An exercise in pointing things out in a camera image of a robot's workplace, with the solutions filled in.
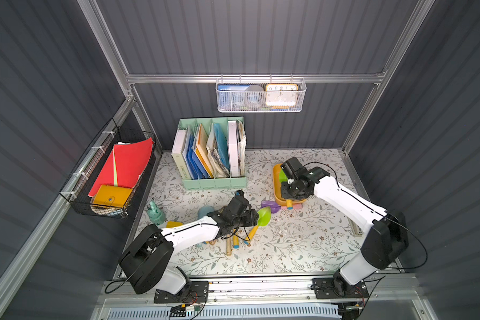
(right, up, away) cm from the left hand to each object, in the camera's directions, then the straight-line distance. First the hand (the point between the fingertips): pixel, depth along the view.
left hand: (253, 215), depth 85 cm
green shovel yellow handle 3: (+5, -3, +6) cm, 8 cm away
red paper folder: (-47, +22, -13) cm, 54 cm away
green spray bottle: (-42, 0, 0) cm, 42 cm away
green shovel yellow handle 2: (+14, +6, -5) cm, 16 cm away
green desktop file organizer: (-20, +28, +6) cm, 35 cm away
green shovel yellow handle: (+10, +17, -14) cm, 24 cm away
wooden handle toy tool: (-11, -13, -1) cm, 16 cm away
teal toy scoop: (-24, 0, +10) cm, 26 cm away
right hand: (+16, +10, 0) cm, 19 cm away
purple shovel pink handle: (+11, +1, +10) cm, 15 cm away
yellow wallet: (-48, +11, -21) cm, 53 cm away
